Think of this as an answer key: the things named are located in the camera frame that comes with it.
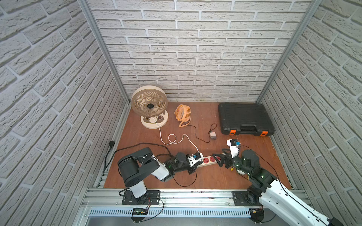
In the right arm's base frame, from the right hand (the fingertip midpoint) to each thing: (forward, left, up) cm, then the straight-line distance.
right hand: (219, 152), depth 78 cm
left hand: (+2, +11, -8) cm, 14 cm away
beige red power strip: (0, +4, -10) cm, 11 cm away
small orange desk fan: (+31, +19, -1) cm, 37 cm away
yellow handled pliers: (-7, -8, -9) cm, 14 cm away
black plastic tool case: (+27, -26, -5) cm, 37 cm away
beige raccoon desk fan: (+30, +39, +13) cm, 51 cm away
